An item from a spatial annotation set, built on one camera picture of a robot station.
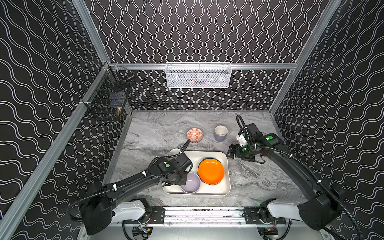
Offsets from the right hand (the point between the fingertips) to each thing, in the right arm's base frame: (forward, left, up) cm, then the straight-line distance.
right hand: (234, 156), depth 78 cm
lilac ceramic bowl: (-11, +22, -11) cm, 27 cm away
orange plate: (-2, +11, -15) cm, 19 cm away
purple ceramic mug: (+25, +3, -11) cm, 28 cm away
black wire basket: (+32, +73, +14) cm, 81 cm away
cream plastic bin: (-11, +5, -16) cm, 20 cm away
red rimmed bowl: (+23, +21, -12) cm, 33 cm away
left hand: (-10, +26, -6) cm, 28 cm away
